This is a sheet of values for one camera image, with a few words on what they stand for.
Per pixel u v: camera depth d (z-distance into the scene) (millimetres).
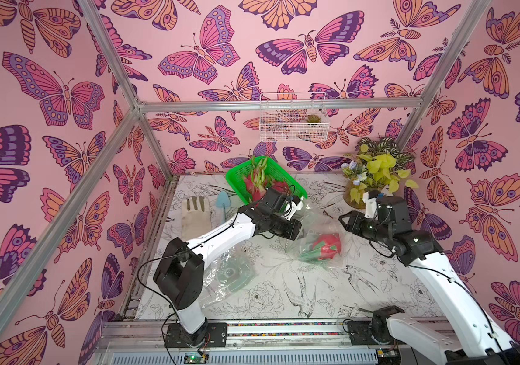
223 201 1099
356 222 648
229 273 868
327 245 836
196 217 1038
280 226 701
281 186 1070
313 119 931
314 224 884
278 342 730
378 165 891
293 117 956
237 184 1101
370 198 676
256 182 1003
